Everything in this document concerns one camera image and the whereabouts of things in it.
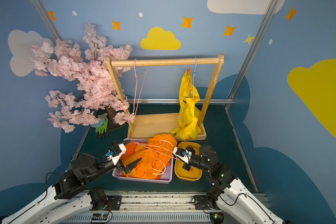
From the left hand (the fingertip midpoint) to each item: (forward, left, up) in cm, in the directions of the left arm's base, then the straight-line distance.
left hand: (134, 146), depth 61 cm
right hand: (+3, -20, -8) cm, 22 cm away
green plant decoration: (+31, +36, -30) cm, 56 cm away
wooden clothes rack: (+35, +5, -32) cm, 47 cm away
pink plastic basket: (-4, -15, -30) cm, 34 cm away
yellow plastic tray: (-2, -32, -31) cm, 44 cm away
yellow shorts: (+19, -26, 0) cm, 32 cm away
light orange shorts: (+5, -8, -18) cm, 20 cm away
